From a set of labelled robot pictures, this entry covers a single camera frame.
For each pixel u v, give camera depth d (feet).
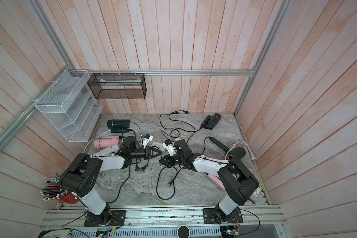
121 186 2.75
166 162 2.69
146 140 2.75
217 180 2.75
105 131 3.58
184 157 2.26
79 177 1.57
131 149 2.49
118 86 3.43
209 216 2.40
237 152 3.09
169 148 2.62
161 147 3.21
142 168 2.96
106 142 3.14
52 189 2.30
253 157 3.26
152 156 2.67
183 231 2.17
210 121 3.63
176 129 3.63
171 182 2.75
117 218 2.39
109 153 2.99
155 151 2.80
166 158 2.61
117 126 3.52
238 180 1.54
